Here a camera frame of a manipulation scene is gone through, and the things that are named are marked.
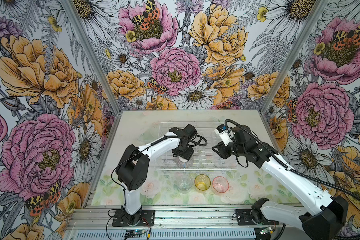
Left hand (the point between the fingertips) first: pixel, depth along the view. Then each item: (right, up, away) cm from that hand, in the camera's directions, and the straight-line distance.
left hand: (182, 158), depth 87 cm
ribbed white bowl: (+1, -3, 0) cm, 3 cm away
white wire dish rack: (+14, -1, +7) cm, 16 cm away
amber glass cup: (+11, -12, -4) cm, 17 cm away
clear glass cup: (+1, -13, -2) cm, 13 cm away
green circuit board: (-22, -31, -16) cm, 41 cm away
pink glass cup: (+21, -14, -3) cm, 25 cm away
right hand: (+18, +6, -11) cm, 22 cm away
